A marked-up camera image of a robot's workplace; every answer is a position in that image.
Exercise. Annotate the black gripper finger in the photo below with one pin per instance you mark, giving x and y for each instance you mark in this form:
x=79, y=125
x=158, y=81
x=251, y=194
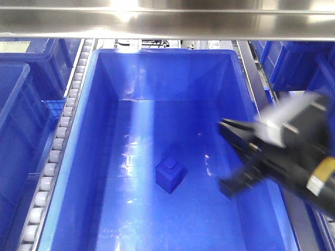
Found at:
x=240, y=184
x=239, y=136

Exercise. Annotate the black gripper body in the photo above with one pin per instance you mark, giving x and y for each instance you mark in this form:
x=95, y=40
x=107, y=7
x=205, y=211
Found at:
x=293, y=162

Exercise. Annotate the small blue plastic box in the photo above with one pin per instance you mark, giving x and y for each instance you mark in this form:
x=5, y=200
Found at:
x=170, y=175

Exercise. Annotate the large blue plastic bin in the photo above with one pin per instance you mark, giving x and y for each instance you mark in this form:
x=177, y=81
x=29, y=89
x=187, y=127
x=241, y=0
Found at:
x=157, y=125

